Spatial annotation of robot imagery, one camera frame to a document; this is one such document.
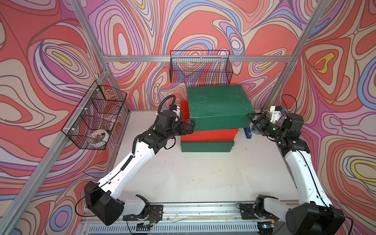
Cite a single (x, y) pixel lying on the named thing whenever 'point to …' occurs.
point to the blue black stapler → (247, 132)
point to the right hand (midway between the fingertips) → (249, 122)
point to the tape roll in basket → (99, 137)
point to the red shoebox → (206, 136)
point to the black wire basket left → (92, 123)
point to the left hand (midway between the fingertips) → (190, 124)
